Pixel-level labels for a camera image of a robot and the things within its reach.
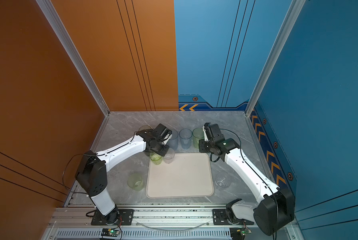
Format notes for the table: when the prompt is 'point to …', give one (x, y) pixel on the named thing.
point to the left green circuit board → (110, 232)
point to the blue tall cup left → (173, 142)
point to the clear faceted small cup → (222, 179)
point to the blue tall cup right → (185, 136)
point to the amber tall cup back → (144, 127)
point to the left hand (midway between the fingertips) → (165, 149)
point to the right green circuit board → (238, 233)
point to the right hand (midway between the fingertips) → (200, 144)
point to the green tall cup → (198, 134)
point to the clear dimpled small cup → (168, 157)
